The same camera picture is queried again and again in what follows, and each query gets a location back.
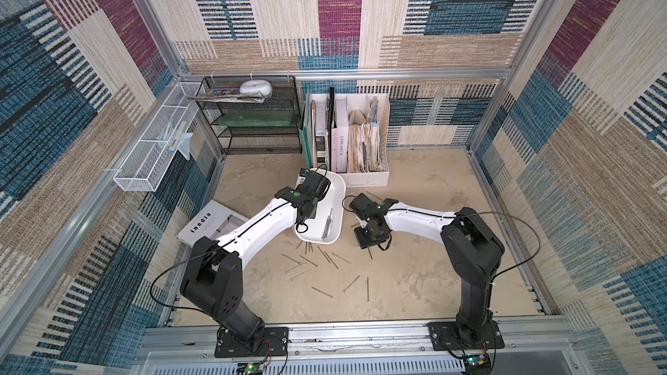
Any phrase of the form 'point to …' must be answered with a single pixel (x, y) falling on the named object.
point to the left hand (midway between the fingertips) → (298, 203)
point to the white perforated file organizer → (351, 135)
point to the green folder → (307, 129)
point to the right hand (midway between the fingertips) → (363, 239)
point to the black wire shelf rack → (253, 115)
